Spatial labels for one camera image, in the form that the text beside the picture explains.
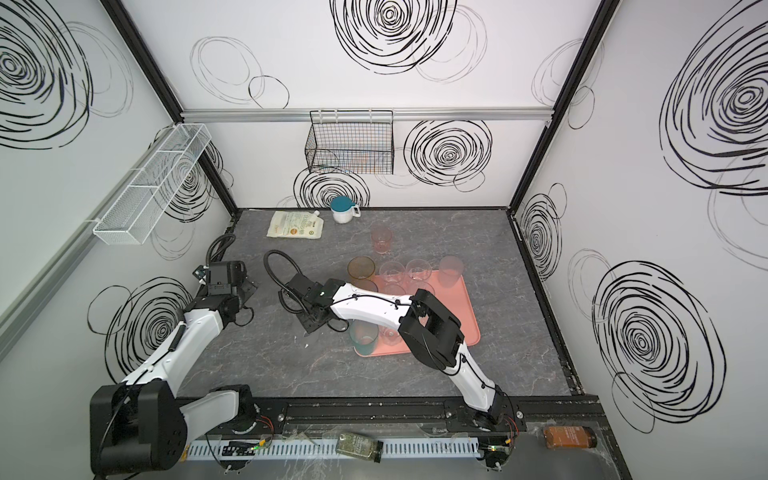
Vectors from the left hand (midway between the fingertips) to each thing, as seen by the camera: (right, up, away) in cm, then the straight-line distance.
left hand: (243, 286), depth 86 cm
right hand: (+19, -9, -2) cm, 22 cm away
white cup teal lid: (+25, +25, +26) cm, 44 cm away
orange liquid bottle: (+85, -32, -19) cm, 92 cm away
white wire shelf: (-20, +25, -11) cm, 33 cm away
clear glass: (+53, +4, +12) cm, 54 cm away
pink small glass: (+40, +13, +22) cm, 48 cm away
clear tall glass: (+43, -14, -1) cm, 45 cm away
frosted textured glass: (+63, +3, +10) cm, 64 cm away
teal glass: (+35, -14, 0) cm, 38 cm away
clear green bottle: (+36, -33, -20) cm, 53 cm away
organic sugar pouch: (+7, +19, +28) cm, 35 cm away
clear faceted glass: (+44, +3, +10) cm, 45 cm away
